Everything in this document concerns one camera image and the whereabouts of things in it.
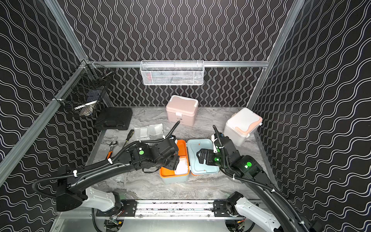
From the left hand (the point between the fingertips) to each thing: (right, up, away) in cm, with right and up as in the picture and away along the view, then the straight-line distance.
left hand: (175, 158), depth 70 cm
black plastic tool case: (-46, +21, +33) cm, 60 cm away
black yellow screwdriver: (-35, +9, +33) cm, 49 cm away
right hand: (+14, +3, 0) cm, 15 cm away
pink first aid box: (+3, +26, +30) cm, 40 cm away
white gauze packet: (-26, +10, +34) cm, 44 cm away
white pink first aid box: (+39, +16, +19) cm, 47 cm away
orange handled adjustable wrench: (-45, +2, +27) cm, 53 cm away
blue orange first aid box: (+10, +2, -3) cm, 11 cm away
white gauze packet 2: (-17, +12, +36) cm, 42 cm away
